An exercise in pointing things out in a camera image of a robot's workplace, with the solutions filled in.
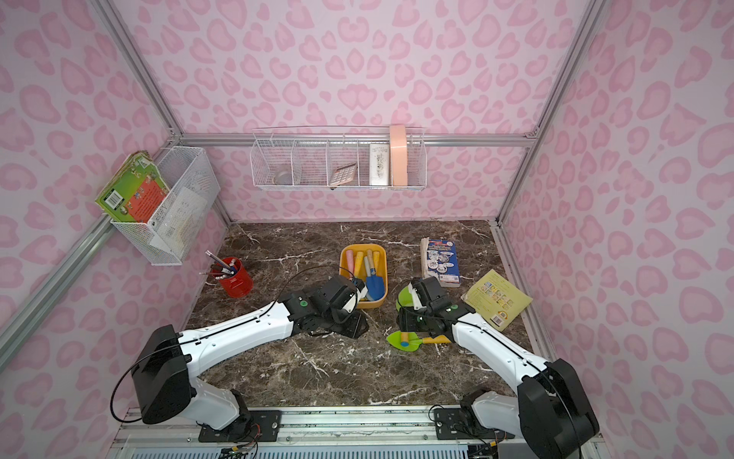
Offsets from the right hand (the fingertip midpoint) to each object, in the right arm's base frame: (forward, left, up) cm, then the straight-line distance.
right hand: (405, 318), depth 85 cm
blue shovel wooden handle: (+15, +9, -4) cm, 18 cm away
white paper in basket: (+17, +65, +22) cm, 71 cm away
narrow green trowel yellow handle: (+11, -1, -8) cm, 14 cm away
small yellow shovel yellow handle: (+25, +10, -3) cm, 27 cm away
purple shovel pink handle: (+22, +18, -2) cm, 28 cm away
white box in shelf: (+41, +8, +25) cm, 49 cm away
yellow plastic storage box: (+22, +12, -4) cm, 26 cm away
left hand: (-5, +11, +5) cm, 13 cm away
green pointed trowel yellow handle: (+24, +15, -1) cm, 28 cm away
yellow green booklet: (+11, -31, -8) cm, 34 cm away
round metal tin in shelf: (+40, +40, +21) cm, 60 cm away
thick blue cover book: (+26, -13, -5) cm, 29 cm away
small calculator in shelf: (+40, +20, +22) cm, 50 cm away
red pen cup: (+11, +54, +5) cm, 55 cm away
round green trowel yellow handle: (-5, -1, -5) cm, 7 cm away
